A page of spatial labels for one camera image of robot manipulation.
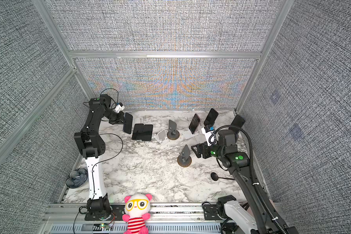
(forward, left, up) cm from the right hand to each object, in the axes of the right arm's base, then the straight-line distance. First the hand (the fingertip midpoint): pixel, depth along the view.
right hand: (199, 144), depth 75 cm
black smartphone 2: (+22, +33, -19) cm, 44 cm away
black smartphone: (+22, +44, -9) cm, 50 cm away
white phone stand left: (+15, +22, -15) cm, 30 cm away
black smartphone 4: (+27, -12, -9) cm, 30 cm away
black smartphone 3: (+24, -1, -12) cm, 27 cm away
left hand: (+24, +46, -9) cm, 52 cm away
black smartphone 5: (+21, -28, -7) cm, 36 cm away
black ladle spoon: (-9, -11, -22) cm, 26 cm away
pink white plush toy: (-27, +31, -15) cm, 43 cm away
